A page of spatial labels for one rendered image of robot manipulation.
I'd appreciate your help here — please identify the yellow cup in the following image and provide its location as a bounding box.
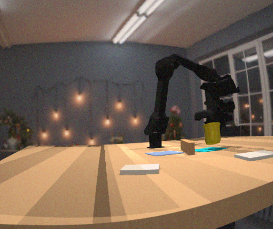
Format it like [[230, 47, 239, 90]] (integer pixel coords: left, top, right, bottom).
[[203, 122, 221, 145]]

